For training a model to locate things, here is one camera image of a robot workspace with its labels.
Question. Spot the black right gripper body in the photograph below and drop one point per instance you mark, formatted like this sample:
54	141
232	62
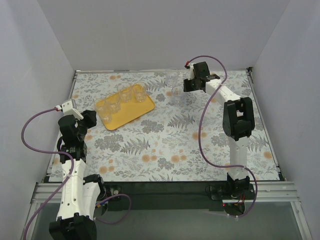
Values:
189	85

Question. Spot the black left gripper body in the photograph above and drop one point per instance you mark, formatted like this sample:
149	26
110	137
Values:
89	118

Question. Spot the clear drinking glass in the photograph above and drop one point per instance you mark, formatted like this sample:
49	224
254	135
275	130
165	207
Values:
114	103

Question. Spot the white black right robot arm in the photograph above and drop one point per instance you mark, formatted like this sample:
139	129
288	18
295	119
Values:
238	121

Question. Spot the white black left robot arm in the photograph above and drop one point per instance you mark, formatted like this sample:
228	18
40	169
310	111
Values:
75	218

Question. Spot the yellow plastic tray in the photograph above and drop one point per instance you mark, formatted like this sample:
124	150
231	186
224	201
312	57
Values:
129	111

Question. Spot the floral patterned table mat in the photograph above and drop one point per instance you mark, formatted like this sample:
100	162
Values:
170	143

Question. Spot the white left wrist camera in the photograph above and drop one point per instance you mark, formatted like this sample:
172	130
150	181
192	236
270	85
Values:
69	108

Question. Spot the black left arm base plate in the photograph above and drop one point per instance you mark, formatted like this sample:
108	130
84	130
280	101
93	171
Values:
111	195

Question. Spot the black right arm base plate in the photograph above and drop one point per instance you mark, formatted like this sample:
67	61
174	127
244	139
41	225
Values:
233	203

